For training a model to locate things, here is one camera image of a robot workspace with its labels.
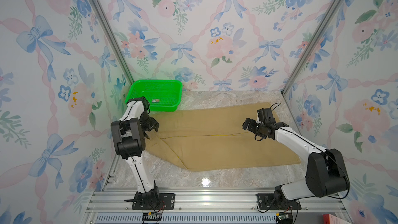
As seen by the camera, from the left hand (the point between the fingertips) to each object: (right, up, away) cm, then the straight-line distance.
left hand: (156, 131), depth 93 cm
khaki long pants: (+35, -4, 0) cm, 35 cm away
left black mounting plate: (+11, -31, -20) cm, 38 cm away
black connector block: (+1, -38, -20) cm, 43 cm away
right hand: (+56, +3, -2) cm, 56 cm away
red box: (+83, -34, -26) cm, 93 cm away
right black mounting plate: (+58, -30, -20) cm, 68 cm away
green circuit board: (+66, -38, -21) cm, 79 cm away
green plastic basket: (-3, +24, +24) cm, 34 cm away
